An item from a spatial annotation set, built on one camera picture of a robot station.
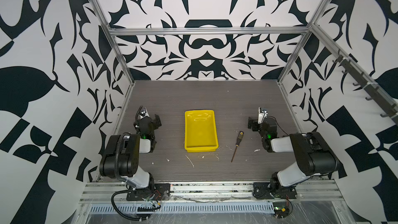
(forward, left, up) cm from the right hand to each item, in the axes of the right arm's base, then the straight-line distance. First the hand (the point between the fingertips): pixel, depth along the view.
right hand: (259, 115), depth 94 cm
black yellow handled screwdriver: (-12, +13, -4) cm, 18 cm away
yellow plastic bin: (-8, +36, -4) cm, 37 cm away
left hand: (0, +67, +4) cm, 67 cm away
